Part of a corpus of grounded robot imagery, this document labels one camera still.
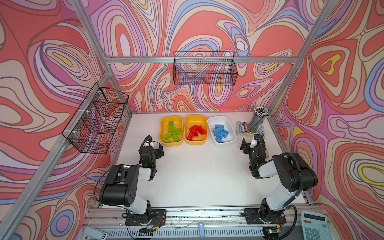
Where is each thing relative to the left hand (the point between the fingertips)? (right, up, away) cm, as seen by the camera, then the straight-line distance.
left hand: (154, 144), depth 94 cm
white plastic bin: (+49, +16, +15) cm, 53 cm away
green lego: (+8, +13, +17) cm, 23 cm away
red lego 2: (+30, +9, +10) cm, 33 cm away
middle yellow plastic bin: (+23, +15, +17) cm, 32 cm away
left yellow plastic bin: (+14, +14, +17) cm, 26 cm away
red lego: (+25, +9, +9) cm, 28 cm away
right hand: (+62, +1, +1) cm, 63 cm away
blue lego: (+42, +12, +13) cm, 46 cm away
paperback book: (+61, +9, +13) cm, 63 cm away
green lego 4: (+7, +4, +9) cm, 12 cm away
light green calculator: (+82, -36, -25) cm, 93 cm away
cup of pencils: (+68, +20, -1) cm, 71 cm away
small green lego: (+14, +8, +13) cm, 21 cm away
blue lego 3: (+43, +2, +8) cm, 44 cm away
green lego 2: (+9, +9, +14) cm, 19 cm away
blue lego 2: (+43, +7, +8) cm, 45 cm away
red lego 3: (+23, +4, +8) cm, 25 cm away
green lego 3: (+13, +4, +9) cm, 16 cm away
